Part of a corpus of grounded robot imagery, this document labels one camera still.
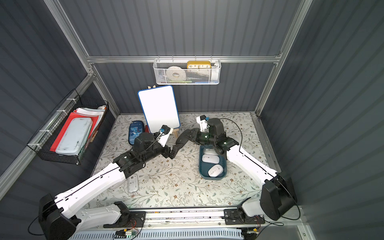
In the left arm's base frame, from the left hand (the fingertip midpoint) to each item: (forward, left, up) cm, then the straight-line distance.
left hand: (175, 139), depth 72 cm
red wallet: (+20, +22, -15) cm, 33 cm away
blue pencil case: (+28, +34, -24) cm, 50 cm away
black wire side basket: (-6, +54, +8) cm, 55 cm away
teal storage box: (-3, -16, -24) cm, 29 cm away
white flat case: (-4, +45, +5) cm, 46 cm away
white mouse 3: (-13, +25, -24) cm, 37 cm away
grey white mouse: (+8, -20, -24) cm, 33 cm away
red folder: (+13, +53, +5) cm, 55 cm away
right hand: (+4, -6, 0) cm, 7 cm away
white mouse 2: (-6, -22, -24) cm, 33 cm away
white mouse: (+3, -20, -25) cm, 32 cm away
